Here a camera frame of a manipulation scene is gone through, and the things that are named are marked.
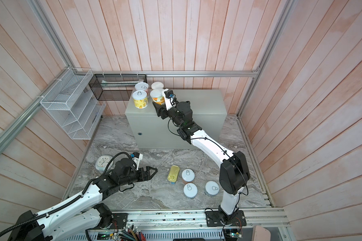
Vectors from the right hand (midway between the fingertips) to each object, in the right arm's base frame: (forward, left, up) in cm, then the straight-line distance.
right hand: (158, 99), depth 74 cm
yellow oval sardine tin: (-25, -7, -36) cm, 44 cm away
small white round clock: (-17, +38, -36) cm, 55 cm away
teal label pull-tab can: (-33, -28, -33) cm, 55 cm away
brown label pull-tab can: (-26, -16, -34) cm, 45 cm away
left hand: (-28, +4, -28) cm, 40 cm away
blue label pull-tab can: (-34, -17, -34) cm, 51 cm away
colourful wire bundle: (-54, +8, -26) cm, 61 cm away
